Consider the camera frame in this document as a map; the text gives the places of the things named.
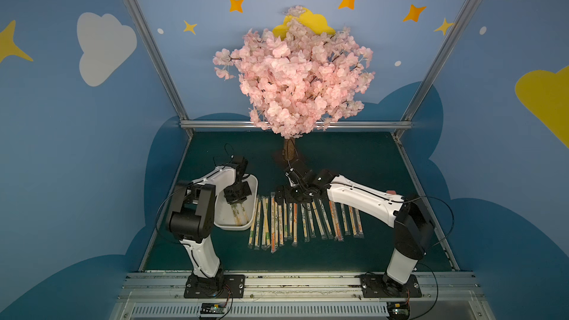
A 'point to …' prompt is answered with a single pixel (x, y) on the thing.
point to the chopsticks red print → (274, 223)
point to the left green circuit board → (213, 308)
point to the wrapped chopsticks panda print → (239, 214)
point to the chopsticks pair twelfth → (265, 223)
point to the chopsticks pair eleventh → (280, 224)
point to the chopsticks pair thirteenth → (258, 225)
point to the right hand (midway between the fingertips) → (286, 195)
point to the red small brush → (391, 192)
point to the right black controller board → (398, 310)
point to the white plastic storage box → (223, 214)
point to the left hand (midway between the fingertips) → (243, 196)
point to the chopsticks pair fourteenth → (251, 233)
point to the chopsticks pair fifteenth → (244, 221)
